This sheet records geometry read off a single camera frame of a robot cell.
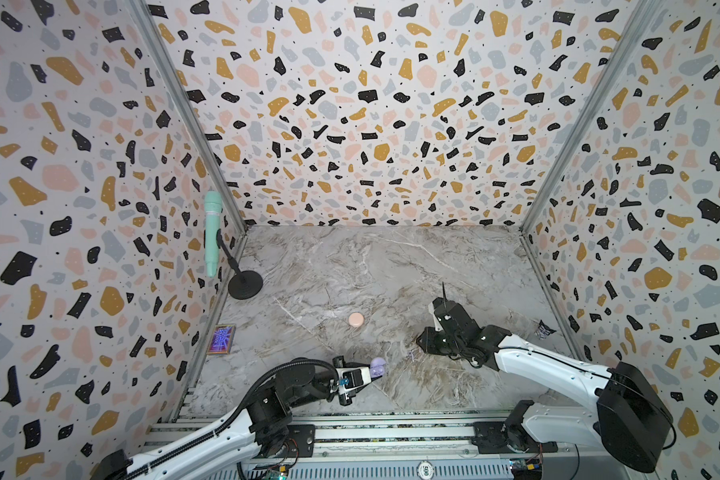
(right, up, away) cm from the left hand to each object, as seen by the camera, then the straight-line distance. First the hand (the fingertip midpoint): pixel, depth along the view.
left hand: (381, 366), depth 68 cm
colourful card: (-48, 0, +21) cm, 53 cm away
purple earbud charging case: (-1, 0, -2) cm, 2 cm away
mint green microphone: (-45, +37, +12) cm, 60 cm away
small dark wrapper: (+49, +2, +22) cm, 54 cm away
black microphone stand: (-47, +15, +36) cm, 61 cm away
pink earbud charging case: (-8, +5, +27) cm, 28 cm away
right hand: (+10, +3, +14) cm, 17 cm away
